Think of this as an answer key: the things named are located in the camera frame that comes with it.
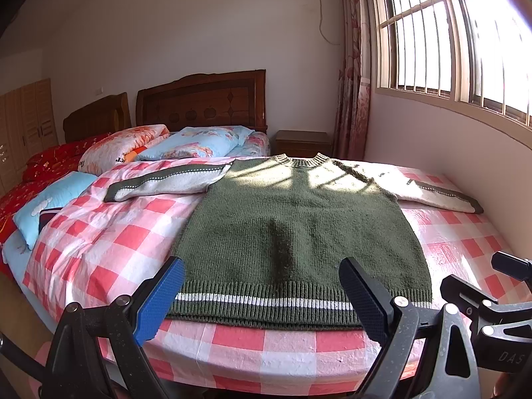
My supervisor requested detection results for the red floral curtain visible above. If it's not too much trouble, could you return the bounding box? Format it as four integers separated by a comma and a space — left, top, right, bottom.
333, 0, 371, 160

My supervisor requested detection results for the orange floral pillow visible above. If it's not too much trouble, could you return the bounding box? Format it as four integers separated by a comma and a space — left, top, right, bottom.
77, 124, 170, 176

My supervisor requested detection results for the red bed sheet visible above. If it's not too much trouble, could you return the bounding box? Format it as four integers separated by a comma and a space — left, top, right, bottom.
0, 132, 110, 243

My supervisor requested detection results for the air conditioner cable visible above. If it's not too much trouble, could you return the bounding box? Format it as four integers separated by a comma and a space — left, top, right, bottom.
316, 0, 343, 47

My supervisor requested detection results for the dark wooden headboard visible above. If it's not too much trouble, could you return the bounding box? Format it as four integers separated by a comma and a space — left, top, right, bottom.
63, 92, 132, 143
135, 69, 268, 132

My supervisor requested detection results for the wooden nightstand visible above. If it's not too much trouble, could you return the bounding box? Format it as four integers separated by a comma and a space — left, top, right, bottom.
272, 130, 332, 158

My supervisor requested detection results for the light blue floral pillow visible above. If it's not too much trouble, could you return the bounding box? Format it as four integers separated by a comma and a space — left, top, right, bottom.
135, 125, 253, 161

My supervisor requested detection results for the green and white knit sweater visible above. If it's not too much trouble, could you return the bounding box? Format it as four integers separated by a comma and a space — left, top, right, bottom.
105, 155, 482, 330

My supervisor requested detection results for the light wooden wardrobe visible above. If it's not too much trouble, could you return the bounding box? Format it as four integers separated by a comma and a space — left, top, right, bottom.
0, 78, 58, 195

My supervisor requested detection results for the small light blue pillow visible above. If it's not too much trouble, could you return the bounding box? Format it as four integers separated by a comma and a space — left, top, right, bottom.
14, 171, 96, 249

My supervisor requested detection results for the barred window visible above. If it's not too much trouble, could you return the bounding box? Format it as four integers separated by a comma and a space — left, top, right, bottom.
372, 0, 531, 127

